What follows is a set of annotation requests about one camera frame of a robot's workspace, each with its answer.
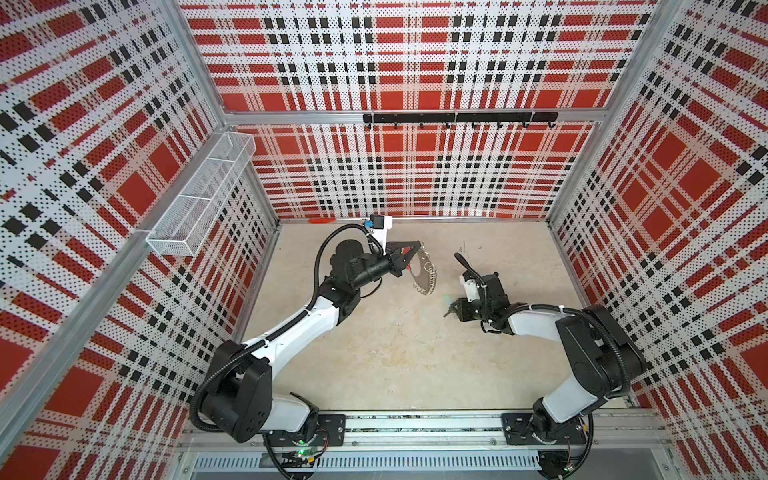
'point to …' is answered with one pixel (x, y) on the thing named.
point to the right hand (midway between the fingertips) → (456, 307)
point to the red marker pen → (321, 220)
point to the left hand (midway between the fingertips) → (421, 249)
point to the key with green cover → (447, 299)
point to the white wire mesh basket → (184, 228)
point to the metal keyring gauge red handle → (426, 281)
